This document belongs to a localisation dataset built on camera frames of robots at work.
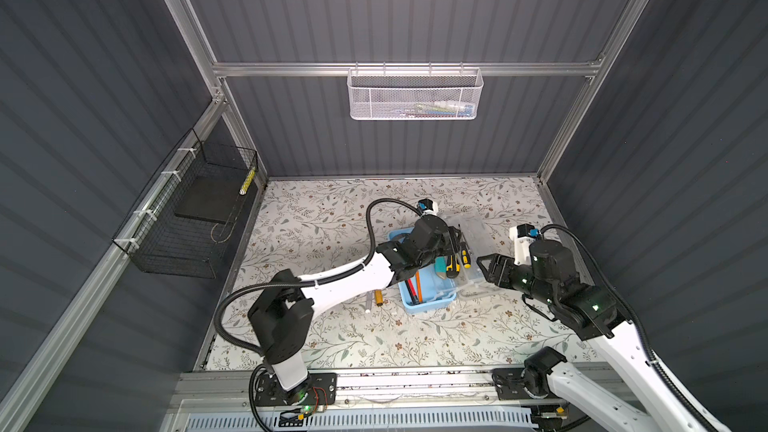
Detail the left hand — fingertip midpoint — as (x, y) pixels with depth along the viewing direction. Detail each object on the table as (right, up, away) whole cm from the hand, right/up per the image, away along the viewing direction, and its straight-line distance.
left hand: (458, 234), depth 79 cm
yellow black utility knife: (0, -10, +7) cm, 12 cm away
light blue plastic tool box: (-5, -16, +3) cm, 17 cm away
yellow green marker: (-58, +14, +2) cm, 60 cm away
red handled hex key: (-12, -18, +11) cm, 24 cm away
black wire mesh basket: (-69, +3, -7) cm, 70 cm away
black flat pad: (-66, +10, 0) cm, 67 cm away
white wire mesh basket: (-8, +54, +45) cm, 71 cm away
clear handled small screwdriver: (-25, -20, +10) cm, 33 cm away
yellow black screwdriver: (+4, -6, +5) cm, 9 cm away
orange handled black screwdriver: (-22, -20, +10) cm, 31 cm away
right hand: (+6, -7, -8) cm, 11 cm away
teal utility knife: (-4, -10, +8) cm, 13 cm away
